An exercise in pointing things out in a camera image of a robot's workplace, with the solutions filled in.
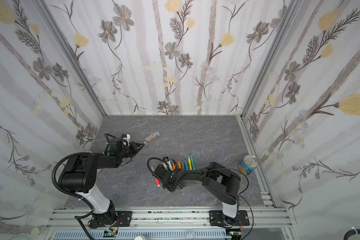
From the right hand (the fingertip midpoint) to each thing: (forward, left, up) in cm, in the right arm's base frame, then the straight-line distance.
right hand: (163, 171), depth 88 cm
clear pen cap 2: (+28, +10, -4) cm, 30 cm away
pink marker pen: (-5, +3, -1) cm, 6 cm away
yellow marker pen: (+8, -16, -2) cm, 18 cm away
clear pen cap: (+30, +7, -4) cm, 31 cm away
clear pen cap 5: (+21, +14, -3) cm, 25 cm away
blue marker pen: (+6, -14, -2) cm, 15 cm away
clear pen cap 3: (+28, +11, -4) cm, 30 cm away
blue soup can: (+3, -49, +9) cm, 50 cm away
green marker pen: (+8, -18, -2) cm, 20 cm away
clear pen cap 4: (+24, +14, -3) cm, 28 cm away
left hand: (+18, +16, +5) cm, 24 cm away
